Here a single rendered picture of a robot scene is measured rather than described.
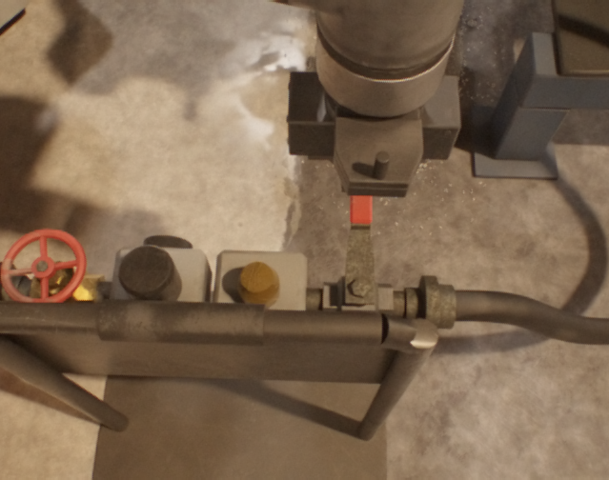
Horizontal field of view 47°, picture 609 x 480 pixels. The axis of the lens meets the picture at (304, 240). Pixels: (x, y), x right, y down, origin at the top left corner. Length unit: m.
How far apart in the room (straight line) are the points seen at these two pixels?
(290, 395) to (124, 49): 0.71
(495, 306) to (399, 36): 0.32
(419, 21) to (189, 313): 0.26
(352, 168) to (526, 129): 0.72
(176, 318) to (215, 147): 0.75
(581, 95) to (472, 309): 0.53
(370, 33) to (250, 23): 0.98
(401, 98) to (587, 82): 0.64
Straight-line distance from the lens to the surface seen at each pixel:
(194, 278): 0.65
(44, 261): 0.64
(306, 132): 0.54
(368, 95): 0.47
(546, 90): 1.09
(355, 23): 0.42
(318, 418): 1.07
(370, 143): 0.49
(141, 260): 0.61
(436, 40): 0.44
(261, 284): 0.60
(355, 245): 0.64
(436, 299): 0.65
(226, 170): 1.22
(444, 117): 0.55
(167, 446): 1.08
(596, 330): 0.80
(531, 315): 0.69
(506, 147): 1.22
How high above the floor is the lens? 1.06
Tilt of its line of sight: 67 degrees down
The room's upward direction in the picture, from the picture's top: straight up
